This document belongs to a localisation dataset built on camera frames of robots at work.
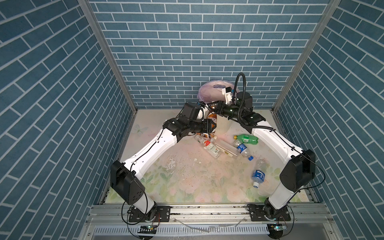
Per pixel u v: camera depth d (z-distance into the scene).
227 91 0.72
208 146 0.93
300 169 0.45
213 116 0.72
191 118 0.58
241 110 0.61
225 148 0.94
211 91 1.01
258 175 0.81
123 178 0.41
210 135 1.02
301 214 0.76
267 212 0.66
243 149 0.93
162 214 0.74
